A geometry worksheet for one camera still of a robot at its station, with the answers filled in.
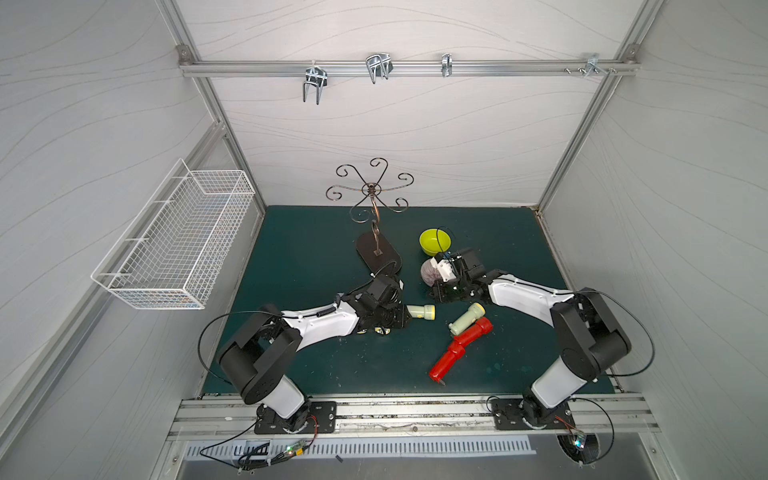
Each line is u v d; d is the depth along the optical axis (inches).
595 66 29.9
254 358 17.3
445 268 33.4
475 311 34.8
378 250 41.0
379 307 28.1
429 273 39.3
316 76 30.8
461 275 28.8
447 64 30.8
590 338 18.3
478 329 33.9
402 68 31.5
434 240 42.9
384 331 30.0
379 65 30.2
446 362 31.7
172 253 27.1
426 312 34.8
